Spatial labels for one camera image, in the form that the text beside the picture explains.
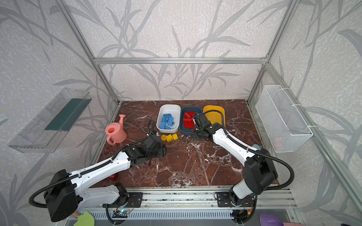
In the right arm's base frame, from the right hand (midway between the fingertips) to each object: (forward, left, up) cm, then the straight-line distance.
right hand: (196, 132), depth 87 cm
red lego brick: (+25, +3, -11) cm, 27 cm away
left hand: (-10, +20, -3) cm, 22 cm away
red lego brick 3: (+16, +5, -10) cm, 20 cm away
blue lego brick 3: (+11, +21, -10) cm, 25 cm away
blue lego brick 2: (+14, +18, -8) cm, 24 cm away
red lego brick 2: (+22, +6, -10) cm, 24 cm away
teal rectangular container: (+5, +8, -5) cm, 11 cm away
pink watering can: (+1, +51, -2) cm, 51 cm away
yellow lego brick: (+2, +18, -10) cm, 21 cm away
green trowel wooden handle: (-42, +55, -11) cm, 70 cm away
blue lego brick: (+21, +22, -10) cm, 32 cm away
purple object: (-43, -34, -11) cm, 56 cm away
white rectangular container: (+25, +15, -9) cm, 31 cm away
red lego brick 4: (+11, +2, -11) cm, 16 cm away
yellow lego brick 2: (+3, +14, -11) cm, 18 cm away
